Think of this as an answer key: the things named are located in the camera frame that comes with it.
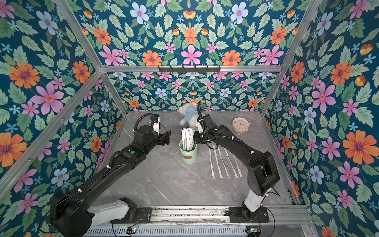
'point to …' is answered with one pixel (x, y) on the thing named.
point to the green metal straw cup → (190, 157)
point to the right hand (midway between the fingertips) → (197, 136)
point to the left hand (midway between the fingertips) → (165, 129)
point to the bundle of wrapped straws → (187, 135)
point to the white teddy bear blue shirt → (192, 114)
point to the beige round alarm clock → (240, 124)
